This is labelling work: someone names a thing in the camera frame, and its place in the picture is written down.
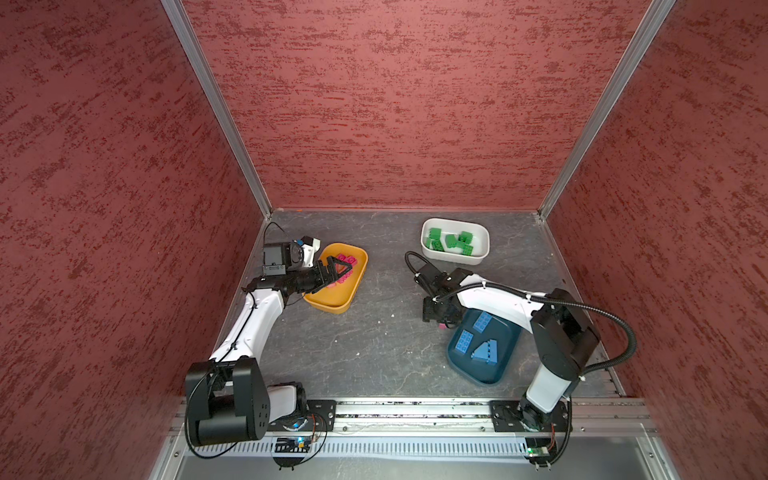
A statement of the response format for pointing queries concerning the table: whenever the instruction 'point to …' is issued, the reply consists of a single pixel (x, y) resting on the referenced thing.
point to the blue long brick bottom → (492, 351)
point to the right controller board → (538, 450)
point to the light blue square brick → (481, 352)
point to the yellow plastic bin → (340, 298)
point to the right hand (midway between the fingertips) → (436, 324)
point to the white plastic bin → (453, 226)
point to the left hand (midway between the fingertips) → (343, 277)
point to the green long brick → (434, 244)
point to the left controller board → (291, 445)
